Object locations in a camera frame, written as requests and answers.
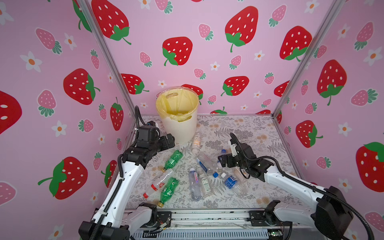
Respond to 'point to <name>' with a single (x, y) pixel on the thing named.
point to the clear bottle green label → (205, 182)
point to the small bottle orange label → (197, 140)
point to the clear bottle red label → (159, 183)
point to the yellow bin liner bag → (178, 103)
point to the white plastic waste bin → (184, 131)
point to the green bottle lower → (168, 191)
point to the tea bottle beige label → (241, 176)
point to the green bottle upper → (176, 156)
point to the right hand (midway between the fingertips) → (223, 155)
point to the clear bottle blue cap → (209, 164)
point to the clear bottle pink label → (194, 184)
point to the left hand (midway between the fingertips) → (167, 139)
